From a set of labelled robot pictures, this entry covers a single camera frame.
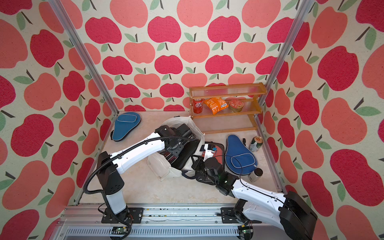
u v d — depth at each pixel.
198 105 0.93
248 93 1.13
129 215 0.73
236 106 0.99
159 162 0.75
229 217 0.73
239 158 0.90
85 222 1.39
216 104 0.99
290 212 0.41
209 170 0.59
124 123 1.12
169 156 0.78
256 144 0.91
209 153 0.71
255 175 0.80
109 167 0.45
